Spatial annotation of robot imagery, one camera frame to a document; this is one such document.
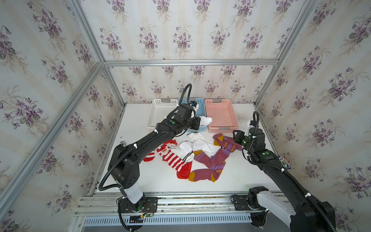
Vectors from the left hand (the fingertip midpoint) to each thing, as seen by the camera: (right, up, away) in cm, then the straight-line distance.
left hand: (201, 120), depth 82 cm
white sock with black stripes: (-10, -19, +9) cm, 23 cm away
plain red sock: (-10, -31, +2) cm, 33 cm away
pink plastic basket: (+21, +2, +30) cm, 37 cm away
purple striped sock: (+11, -24, +6) cm, 27 cm away
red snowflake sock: (-19, -15, +13) cm, 27 cm away
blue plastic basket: (+3, +6, +35) cm, 36 cm away
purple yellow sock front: (+6, -31, +1) cm, 32 cm away
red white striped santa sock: (-17, -24, +6) cm, 30 cm away
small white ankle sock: (+3, 0, +4) cm, 5 cm away
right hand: (+22, -6, +1) cm, 23 cm away
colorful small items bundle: (+46, -23, -3) cm, 51 cm away
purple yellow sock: (+19, -15, +11) cm, 27 cm away
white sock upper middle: (+6, -19, +12) cm, 23 cm away
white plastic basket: (-30, +9, +35) cm, 47 cm away
